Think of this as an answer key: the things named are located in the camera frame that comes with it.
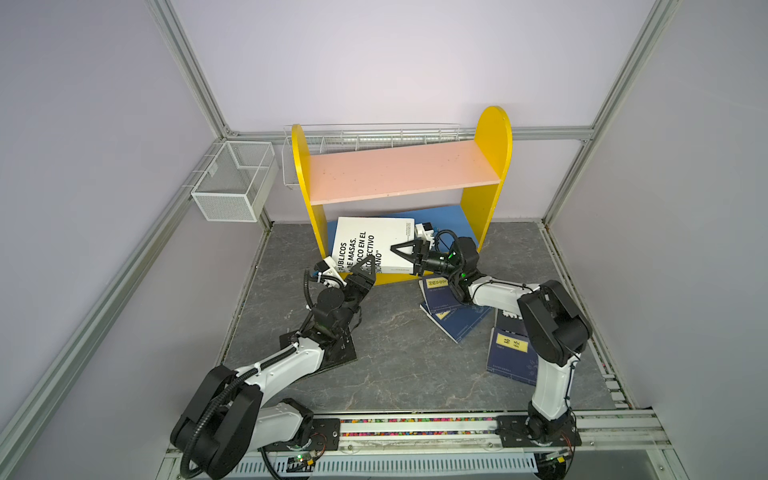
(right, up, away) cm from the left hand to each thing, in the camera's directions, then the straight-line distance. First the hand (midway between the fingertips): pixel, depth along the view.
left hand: (376, 263), depth 78 cm
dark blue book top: (+19, -12, +15) cm, 27 cm away
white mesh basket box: (-47, +25, +18) cm, 56 cm away
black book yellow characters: (-7, -18, -15) cm, 25 cm away
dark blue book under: (+24, -19, +14) cm, 34 cm away
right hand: (+4, +2, 0) cm, 4 cm away
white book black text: (-6, +7, +2) cm, 9 cm away
